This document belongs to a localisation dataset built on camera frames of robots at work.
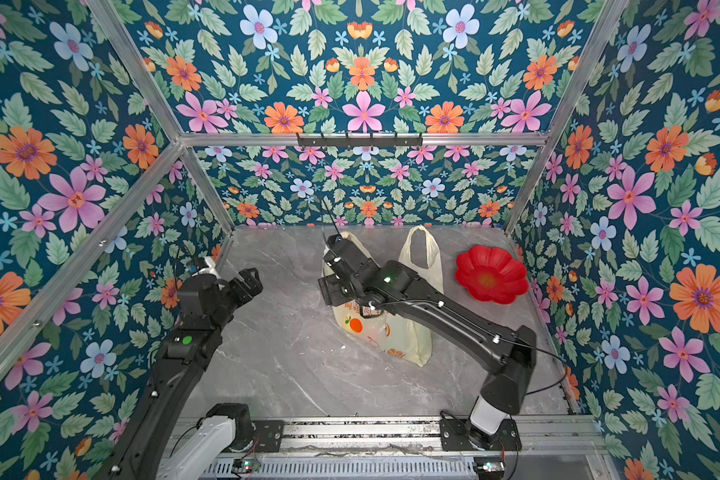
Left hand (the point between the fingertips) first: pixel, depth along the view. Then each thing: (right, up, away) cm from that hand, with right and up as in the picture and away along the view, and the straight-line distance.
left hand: (247, 268), depth 73 cm
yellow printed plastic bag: (+39, -20, +8) cm, 45 cm away
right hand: (+22, -3, -2) cm, 22 cm away
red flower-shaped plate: (+74, -4, +34) cm, 82 cm away
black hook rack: (+27, +39, +19) cm, 51 cm away
